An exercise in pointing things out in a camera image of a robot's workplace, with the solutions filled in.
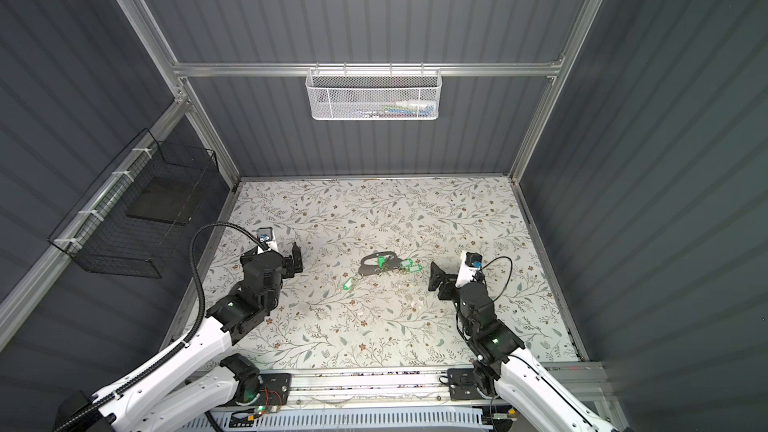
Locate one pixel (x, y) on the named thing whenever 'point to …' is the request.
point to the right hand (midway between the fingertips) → (451, 266)
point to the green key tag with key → (347, 285)
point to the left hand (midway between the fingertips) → (277, 247)
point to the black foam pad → (167, 199)
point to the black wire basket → (128, 217)
